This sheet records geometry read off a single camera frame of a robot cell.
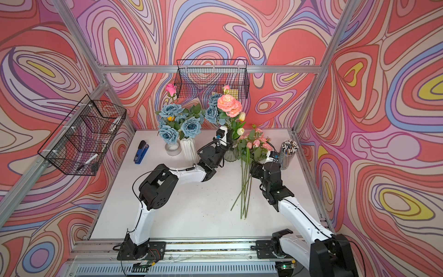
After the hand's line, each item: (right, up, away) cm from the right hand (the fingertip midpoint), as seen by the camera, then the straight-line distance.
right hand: (257, 166), depth 85 cm
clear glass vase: (-12, +5, +14) cm, 19 cm away
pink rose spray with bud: (+1, +9, +19) cm, 21 cm away
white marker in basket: (-75, +4, -11) cm, 76 cm away
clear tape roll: (-49, +8, +23) cm, 55 cm away
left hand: (-12, +18, -2) cm, 22 cm away
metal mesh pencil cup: (+17, +9, +3) cm, 20 cm away
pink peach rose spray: (+1, +9, +19) cm, 21 cm away
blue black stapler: (-68, +7, +22) cm, 72 cm away
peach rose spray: (+1, +10, +19) cm, 21 cm away
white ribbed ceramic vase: (-35, +7, +8) cm, 37 cm away
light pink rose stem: (-5, +10, +21) cm, 24 cm away
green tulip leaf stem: (-2, +5, +14) cm, 15 cm away
